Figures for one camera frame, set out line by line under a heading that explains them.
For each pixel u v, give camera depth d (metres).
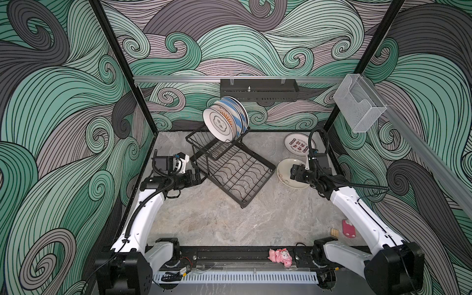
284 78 0.93
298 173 0.74
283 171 0.99
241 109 0.80
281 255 0.71
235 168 1.00
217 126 0.86
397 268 0.38
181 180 0.67
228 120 0.82
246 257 0.74
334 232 0.79
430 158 0.57
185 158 0.74
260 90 0.95
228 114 0.76
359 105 0.78
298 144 1.14
